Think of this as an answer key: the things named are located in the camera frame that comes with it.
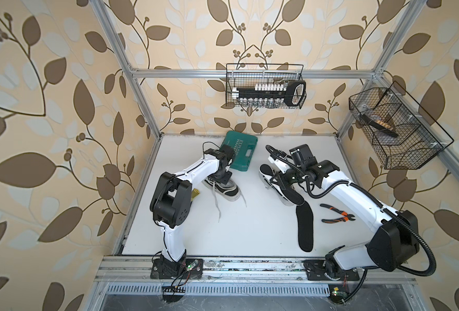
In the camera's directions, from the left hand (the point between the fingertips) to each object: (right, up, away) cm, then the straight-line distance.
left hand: (218, 177), depth 93 cm
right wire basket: (+73, +20, -19) cm, 78 cm away
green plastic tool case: (+13, +16, +16) cm, 26 cm away
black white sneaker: (+23, +1, -14) cm, 27 cm away
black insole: (+31, -5, -16) cm, 35 cm away
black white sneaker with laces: (+6, -6, -2) cm, 9 cm away
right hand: (+24, +1, -11) cm, 27 cm away
